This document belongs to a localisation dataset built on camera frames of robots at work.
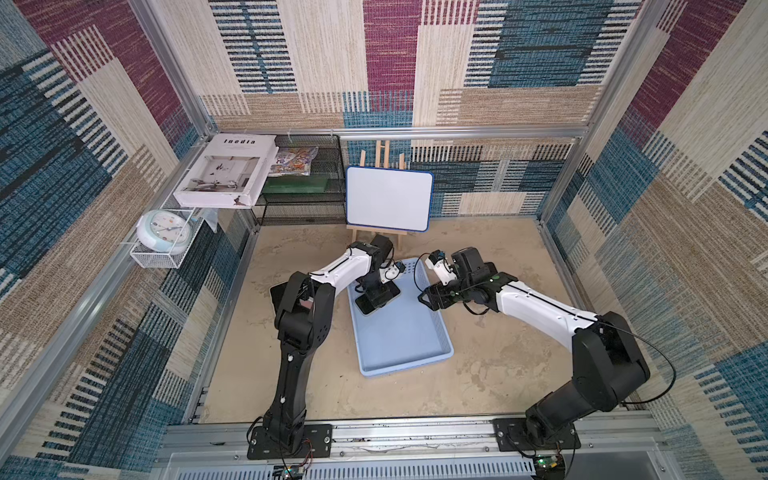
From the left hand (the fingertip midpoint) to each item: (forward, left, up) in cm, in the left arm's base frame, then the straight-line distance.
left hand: (372, 290), depth 99 cm
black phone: (-7, -2, +8) cm, 11 cm away
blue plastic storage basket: (-14, -9, -2) cm, 17 cm away
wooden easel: (+23, +7, +5) cm, 25 cm away
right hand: (-6, -16, +9) cm, 20 cm away
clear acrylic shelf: (-11, +48, +32) cm, 59 cm away
